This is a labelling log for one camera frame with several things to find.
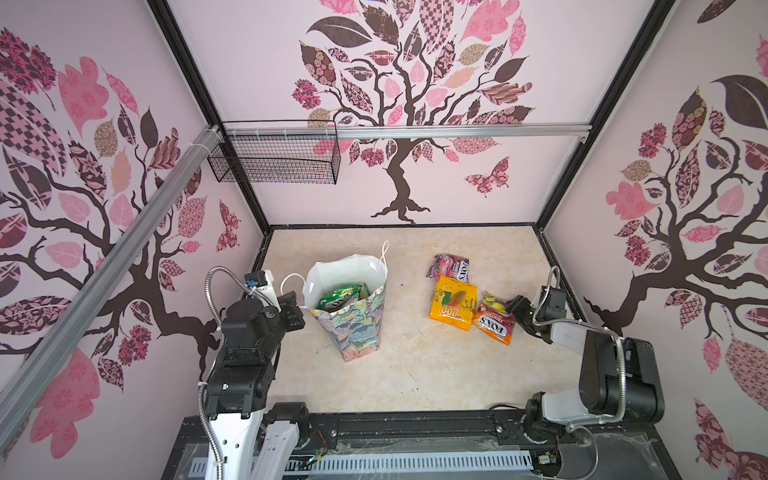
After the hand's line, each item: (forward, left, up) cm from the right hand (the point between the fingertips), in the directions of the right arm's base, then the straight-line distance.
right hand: (513, 304), depth 95 cm
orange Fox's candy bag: (-6, +8, +2) cm, 10 cm away
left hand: (-12, +62, +25) cm, 68 cm away
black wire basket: (+39, +76, +33) cm, 92 cm away
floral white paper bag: (-13, +49, +13) cm, 52 cm away
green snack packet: (-5, +53, +14) cm, 56 cm away
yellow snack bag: (-1, +20, +3) cm, 20 cm away
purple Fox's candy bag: (+15, +19, +1) cm, 24 cm away
